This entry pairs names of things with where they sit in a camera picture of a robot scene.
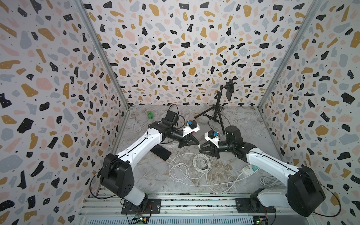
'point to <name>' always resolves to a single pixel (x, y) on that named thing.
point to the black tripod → (215, 112)
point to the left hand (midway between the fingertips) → (198, 142)
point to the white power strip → (248, 170)
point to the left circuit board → (139, 221)
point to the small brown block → (196, 113)
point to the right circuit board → (260, 220)
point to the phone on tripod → (229, 86)
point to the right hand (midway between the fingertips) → (201, 149)
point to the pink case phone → (161, 152)
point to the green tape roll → (150, 115)
